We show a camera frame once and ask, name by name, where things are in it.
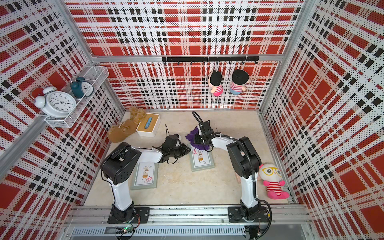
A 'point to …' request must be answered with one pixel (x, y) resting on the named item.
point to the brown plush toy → (120, 131)
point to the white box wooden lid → (149, 126)
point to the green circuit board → (125, 230)
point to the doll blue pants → (240, 78)
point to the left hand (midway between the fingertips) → (192, 149)
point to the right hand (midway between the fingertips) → (195, 139)
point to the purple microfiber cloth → (191, 136)
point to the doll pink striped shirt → (214, 81)
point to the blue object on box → (148, 122)
